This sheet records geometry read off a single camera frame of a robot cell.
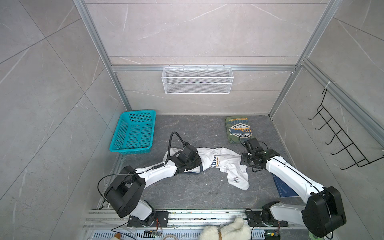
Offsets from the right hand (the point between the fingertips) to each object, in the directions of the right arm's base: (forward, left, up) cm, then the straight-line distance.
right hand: (248, 160), depth 85 cm
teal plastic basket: (+27, +75, -6) cm, 80 cm away
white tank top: (-1, +12, -1) cm, 12 cm away
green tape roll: (-37, -3, +25) cm, 45 cm away
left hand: (+2, +26, 0) cm, 26 cm away
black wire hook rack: (-13, -35, +24) cm, 45 cm away
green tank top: (+28, -1, -5) cm, 28 cm away
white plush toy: (-34, +14, +2) cm, 37 cm away
